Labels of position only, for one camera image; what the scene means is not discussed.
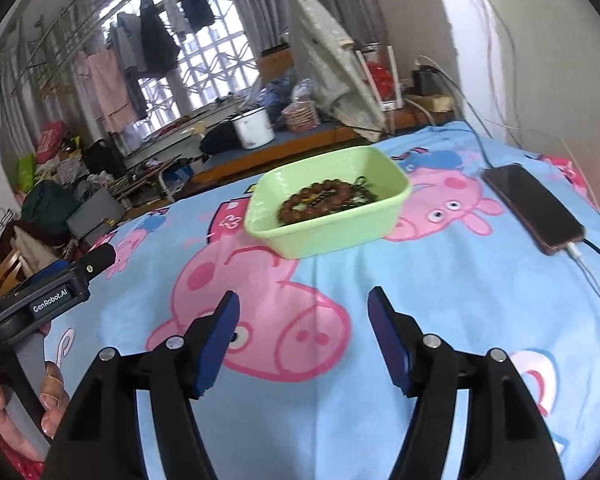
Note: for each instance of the dark hanging shirt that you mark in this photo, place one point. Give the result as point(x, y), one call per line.
point(198, 13)

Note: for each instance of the person's left hand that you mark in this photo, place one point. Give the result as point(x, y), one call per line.
point(28, 426)

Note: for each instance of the wooden bench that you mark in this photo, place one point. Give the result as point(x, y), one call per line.
point(287, 147)

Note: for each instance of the white enamel pot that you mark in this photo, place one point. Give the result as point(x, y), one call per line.
point(253, 128)

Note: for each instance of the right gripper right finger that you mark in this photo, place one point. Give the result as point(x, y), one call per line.
point(424, 368)

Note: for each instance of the red flowers display box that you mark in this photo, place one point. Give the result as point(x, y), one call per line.
point(381, 74)

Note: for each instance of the green plastic tray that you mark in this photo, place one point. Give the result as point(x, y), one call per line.
point(327, 202)

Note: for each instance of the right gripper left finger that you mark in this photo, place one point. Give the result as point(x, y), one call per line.
point(181, 370)

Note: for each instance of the red patterned left sleeve forearm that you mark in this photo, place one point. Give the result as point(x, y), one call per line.
point(29, 469)

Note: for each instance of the pink hanging garment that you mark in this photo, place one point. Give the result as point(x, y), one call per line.
point(111, 91)

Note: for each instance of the black power adapter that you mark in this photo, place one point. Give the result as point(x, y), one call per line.
point(425, 82)

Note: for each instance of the blue cartoon pig bedsheet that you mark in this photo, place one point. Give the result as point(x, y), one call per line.
point(304, 392)

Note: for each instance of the dark hanging jacket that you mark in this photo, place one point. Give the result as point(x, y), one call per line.
point(159, 49)

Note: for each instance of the black smartphone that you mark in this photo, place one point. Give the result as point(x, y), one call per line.
point(552, 226)

